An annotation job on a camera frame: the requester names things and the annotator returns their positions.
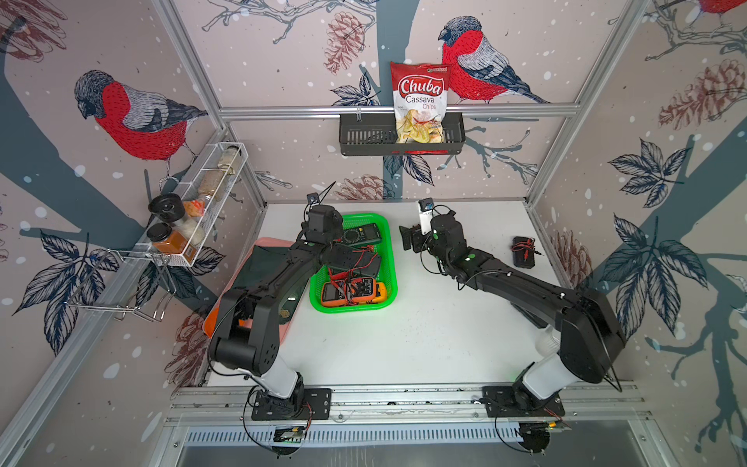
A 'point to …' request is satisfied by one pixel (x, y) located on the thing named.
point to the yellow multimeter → (380, 292)
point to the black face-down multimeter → (351, 259)
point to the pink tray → (286, 331)
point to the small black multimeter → (523, 250)
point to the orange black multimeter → (348, 292)
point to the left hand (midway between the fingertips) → (330, 213)
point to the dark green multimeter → (364, 234)
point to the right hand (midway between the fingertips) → (414, 221)
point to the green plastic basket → (387, 269)
